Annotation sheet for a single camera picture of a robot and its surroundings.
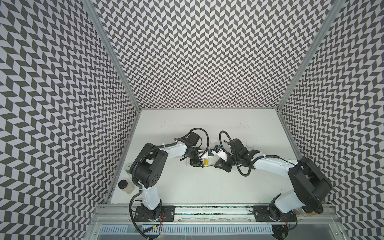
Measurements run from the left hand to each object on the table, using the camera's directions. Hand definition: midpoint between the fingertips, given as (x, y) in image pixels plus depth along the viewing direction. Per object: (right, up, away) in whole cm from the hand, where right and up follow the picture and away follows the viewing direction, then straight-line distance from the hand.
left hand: (200, 160), depth 92 cm
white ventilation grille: (-6, -27, -23) cm, 35 cm away
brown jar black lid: (-36, -8, -20) cm, 42 cm away
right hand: (+9, -2, -7) cm, 12 cm away
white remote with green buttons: (+6, 0, -1) cm, 6 cm away
